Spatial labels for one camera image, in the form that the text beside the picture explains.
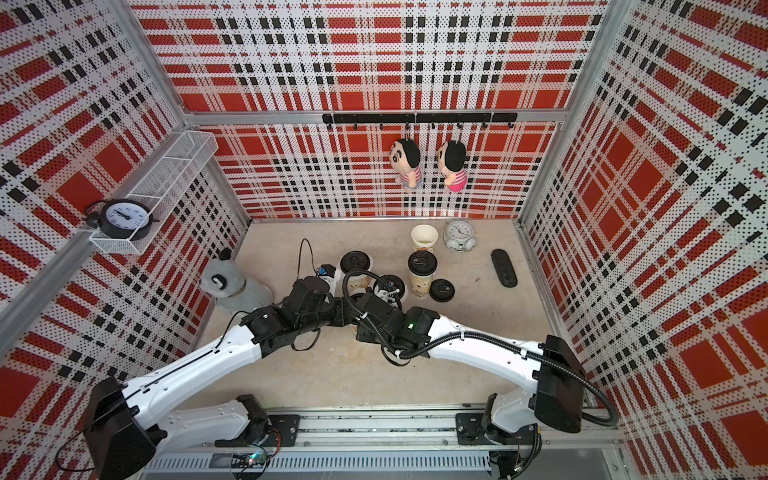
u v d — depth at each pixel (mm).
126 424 380
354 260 858
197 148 924
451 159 956
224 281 797
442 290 992
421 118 897
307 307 581
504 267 1039
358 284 887
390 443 734
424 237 961
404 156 908
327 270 690
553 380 396
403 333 522
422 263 853
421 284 902
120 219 636
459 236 1112
